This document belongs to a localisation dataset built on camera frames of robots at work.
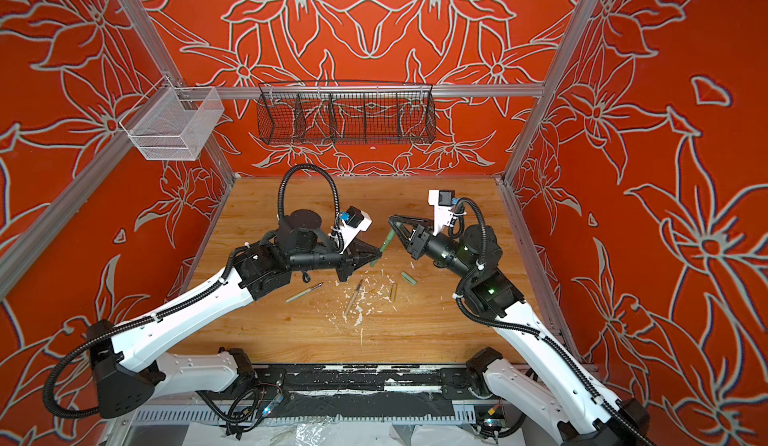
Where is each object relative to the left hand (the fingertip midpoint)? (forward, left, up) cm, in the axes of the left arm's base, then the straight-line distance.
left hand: (379, 249), depth 64 cm
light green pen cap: (+8, -8, -30) cm, 32 cm away
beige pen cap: (+3, -4, -29) cm, 30 cm away
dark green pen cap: (+1, -2, +3) cm, 3 cm away
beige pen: (+1, +8, -30) cm, 31 cm away
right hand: (+3, -2, +6) cm, 7 cm away
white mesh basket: (+41, +66, +2) cm, 78 cm away
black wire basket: (+54, +15, 0) cm, 56 cm away
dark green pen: (-2, +1, -1) cm, 3 cm away
